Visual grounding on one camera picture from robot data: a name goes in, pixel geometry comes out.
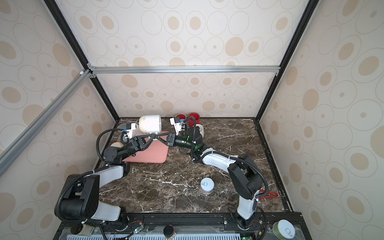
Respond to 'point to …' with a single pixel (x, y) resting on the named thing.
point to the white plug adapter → (81, 229)
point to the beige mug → (117, 144)
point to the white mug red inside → (181, 116)
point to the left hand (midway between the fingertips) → (157, 139)
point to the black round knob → (168, 231)
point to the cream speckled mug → (150, 124)
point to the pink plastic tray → (157, 152)
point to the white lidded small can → (207, 185)
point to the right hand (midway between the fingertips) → (156, 139)
